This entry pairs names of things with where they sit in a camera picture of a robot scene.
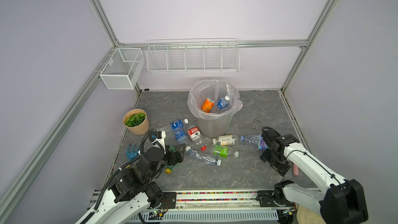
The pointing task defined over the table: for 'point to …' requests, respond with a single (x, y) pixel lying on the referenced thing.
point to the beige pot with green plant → (136, 121)
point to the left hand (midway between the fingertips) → (178, 148)
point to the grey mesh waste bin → (213, 128)
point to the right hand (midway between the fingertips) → (270, 165)
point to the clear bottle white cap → (207, 159)
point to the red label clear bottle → (195, 134)
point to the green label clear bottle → (224, 152)
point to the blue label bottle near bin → (177, 126)
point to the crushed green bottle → (168, 170)
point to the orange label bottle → (208, 104)
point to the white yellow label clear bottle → (224, 140)
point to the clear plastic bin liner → (212, 88)
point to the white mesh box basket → (123, 68)
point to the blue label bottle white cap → (223, 102)
